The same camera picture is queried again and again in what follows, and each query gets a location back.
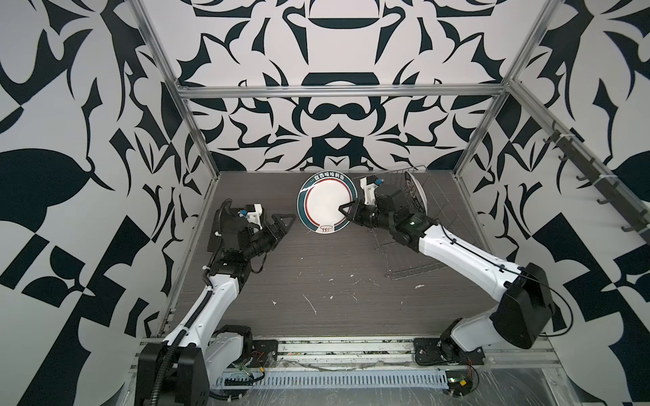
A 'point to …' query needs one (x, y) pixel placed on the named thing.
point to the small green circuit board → (460, 381)
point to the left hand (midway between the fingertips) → (293, 218)
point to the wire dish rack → (399, 260)
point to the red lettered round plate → (416, 190)
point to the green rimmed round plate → (320, 198)
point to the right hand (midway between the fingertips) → (339, 206)
